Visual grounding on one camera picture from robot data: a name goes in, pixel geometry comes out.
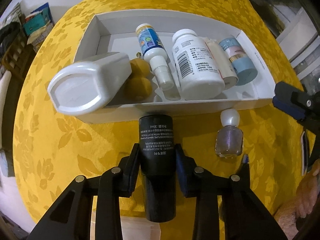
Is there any black cylindrical cosmetic bottle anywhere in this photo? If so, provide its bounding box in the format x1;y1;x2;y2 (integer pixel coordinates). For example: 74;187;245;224
139;114;176;223

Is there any person's hand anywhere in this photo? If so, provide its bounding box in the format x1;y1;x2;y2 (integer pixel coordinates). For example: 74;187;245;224
274;160;319;239

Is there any light blue cylindrical container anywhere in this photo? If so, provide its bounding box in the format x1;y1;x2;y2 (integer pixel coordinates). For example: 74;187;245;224
219;36;258;86

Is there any purple nail polish bottle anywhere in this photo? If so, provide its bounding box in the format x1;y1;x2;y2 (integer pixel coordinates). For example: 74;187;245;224
215;108;243;158

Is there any cream tube with red label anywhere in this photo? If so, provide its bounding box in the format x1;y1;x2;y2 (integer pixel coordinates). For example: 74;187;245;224
204;37;238;90

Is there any white pill bottle with label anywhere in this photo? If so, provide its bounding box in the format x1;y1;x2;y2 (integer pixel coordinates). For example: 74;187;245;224
172;29;225;100

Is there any large white plastic bottle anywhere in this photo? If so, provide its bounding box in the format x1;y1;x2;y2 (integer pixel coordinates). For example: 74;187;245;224
47;52;132;116

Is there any white cardboard tray box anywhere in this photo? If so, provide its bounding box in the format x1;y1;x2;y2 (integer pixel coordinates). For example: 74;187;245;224
73;9;277;125

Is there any yellow gourd-shaped sponge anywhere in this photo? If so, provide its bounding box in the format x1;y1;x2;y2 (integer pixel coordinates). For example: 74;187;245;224
124;57;152;101

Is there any small blue-label spray bottle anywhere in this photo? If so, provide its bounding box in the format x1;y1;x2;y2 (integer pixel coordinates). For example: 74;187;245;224
136;23;175;90

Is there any wooden shelf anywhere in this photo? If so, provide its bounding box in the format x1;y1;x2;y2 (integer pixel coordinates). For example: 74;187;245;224
1;22;36;83

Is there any stack of books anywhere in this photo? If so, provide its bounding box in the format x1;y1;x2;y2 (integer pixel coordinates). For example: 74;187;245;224
23;2;54;52

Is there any white window frame furniture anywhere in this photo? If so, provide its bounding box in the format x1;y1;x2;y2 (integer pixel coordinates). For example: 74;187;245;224
277;8;319;81

